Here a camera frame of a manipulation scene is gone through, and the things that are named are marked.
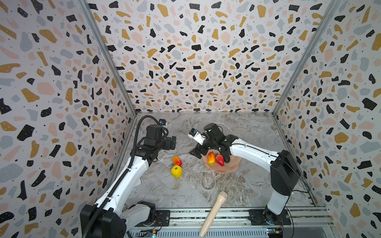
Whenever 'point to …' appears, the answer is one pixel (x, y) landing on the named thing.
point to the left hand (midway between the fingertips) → (166, 134)
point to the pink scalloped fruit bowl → (232, 164)
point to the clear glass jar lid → (208, 181)
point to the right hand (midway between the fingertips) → (191, 143)
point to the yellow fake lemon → (177, 171)
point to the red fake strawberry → (219, 159)
